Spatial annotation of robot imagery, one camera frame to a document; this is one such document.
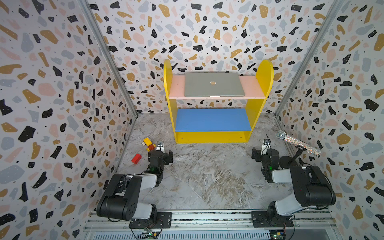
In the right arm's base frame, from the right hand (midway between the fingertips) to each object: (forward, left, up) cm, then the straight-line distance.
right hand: (264, 147), depth 94 cm
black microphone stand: (-6, -15, -7) cm, 17 cm away
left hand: (-4, +63, +2) cm, 63 cm away
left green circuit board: (-46, +63, -7) cm, 78 cm away
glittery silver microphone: (-2, -5, +15) cm, 16 cm away
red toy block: (-7, +81, -4) cm, 81 cm away
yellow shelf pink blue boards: (+41, +28, -3) cm, 50 cm away
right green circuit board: (-44, +2, -8) cm, 45 cm away
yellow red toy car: (0, +72, -1) cm, 72 cm away
